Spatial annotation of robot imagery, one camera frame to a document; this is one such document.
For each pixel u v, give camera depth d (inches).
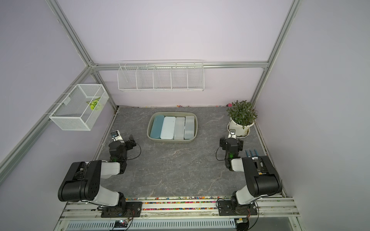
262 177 18.0
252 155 36.8
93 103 31.8
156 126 40.3
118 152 27.4
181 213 29.0
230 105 48.8
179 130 40.3
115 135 30.9
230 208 29.0
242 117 35.0
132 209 29.1
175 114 43.1
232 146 27.9
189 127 40.7
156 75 38.4
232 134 31.4
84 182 18.0
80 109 31.9
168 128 39.3
